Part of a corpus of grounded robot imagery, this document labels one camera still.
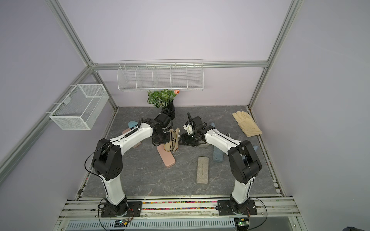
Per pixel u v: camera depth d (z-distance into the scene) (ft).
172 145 2.99
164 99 3.01
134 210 2.41
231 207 2.15
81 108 2.74
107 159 1.60
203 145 2.52
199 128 2.37
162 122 2.38
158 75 3.31
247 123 3.56
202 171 2.76
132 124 3.55
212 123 3.37
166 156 2.98
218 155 2.99
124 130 3.41
